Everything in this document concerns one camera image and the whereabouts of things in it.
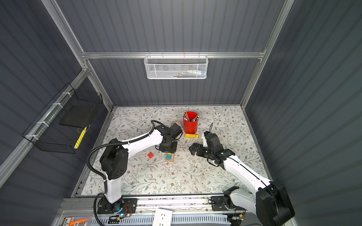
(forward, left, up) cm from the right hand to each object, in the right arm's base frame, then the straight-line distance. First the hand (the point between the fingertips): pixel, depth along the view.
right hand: (196, 150), depth 84 cm
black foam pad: (+12, +67, +20) cm, 71 cm away
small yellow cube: (-1, +17, -2) cm, 17 cm away
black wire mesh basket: (+3, +71, +20) cm, 74 cm away
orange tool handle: (-36, +63, -7) cm, 73 cm away
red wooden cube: (+1, +30, -8) cm, 31 cm away
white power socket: (-33, +18, -5) cm, 38 cm away
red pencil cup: (+24, +3, +1) cm, 24 cm away
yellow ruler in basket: (-3, +58, +19) cm, 62 cm away
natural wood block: (-2, +15, -8) cm, 17 cm away
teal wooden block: (-1, +18, -6) cm, 19 cm away
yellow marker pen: (+15, +2, -7) cm, 17 cm away
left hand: (+1, +15, -4) cm, 16 cm away
